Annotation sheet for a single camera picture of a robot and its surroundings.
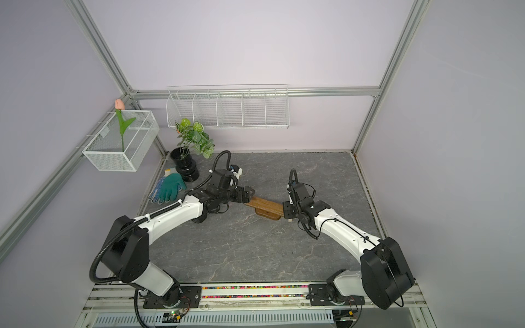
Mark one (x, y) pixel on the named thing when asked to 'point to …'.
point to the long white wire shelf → (230, 106)
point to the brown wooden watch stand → (265, 209)
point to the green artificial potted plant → (192, 136)
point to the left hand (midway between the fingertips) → (246, 191)
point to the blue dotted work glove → (154, 196)
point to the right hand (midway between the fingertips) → (288, 205)
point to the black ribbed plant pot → (186, 167)
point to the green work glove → (169, 187)
